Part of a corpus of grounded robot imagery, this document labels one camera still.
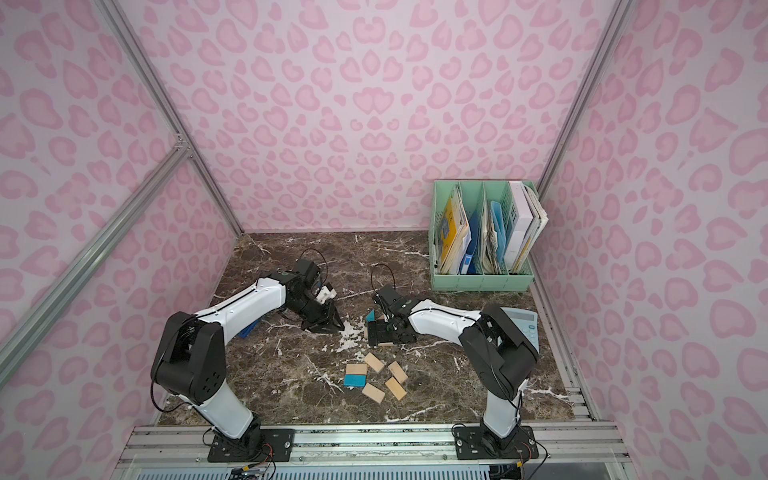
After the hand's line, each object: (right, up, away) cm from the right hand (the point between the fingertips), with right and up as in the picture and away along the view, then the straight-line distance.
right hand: (382, 339), depth 90 cm
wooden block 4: (-7, -7, -6) cm, 12 cm away
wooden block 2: (+5, -7, -6) cm, 11 cm away
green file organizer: (+30, +31, -2) cm, 43 cm away
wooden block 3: (+4, -11, -9) cm, 15 cm away
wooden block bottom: (-2, -12, -9) cm, 15 cm away
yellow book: (+23, +32, +1) cm, 39 cm away
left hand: (-11, +5, -5) cm, 13 cm away
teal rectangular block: (-7, -10, -6) cm, 14 cm away
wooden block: (-2, -6, -4) cm, 7 cm away
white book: (+43, +35, -1) cm, 56 cm away
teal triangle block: (-4, +6, +3) cm, 8 cm away
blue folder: (+35, +32, -3) cm, 48 cm away
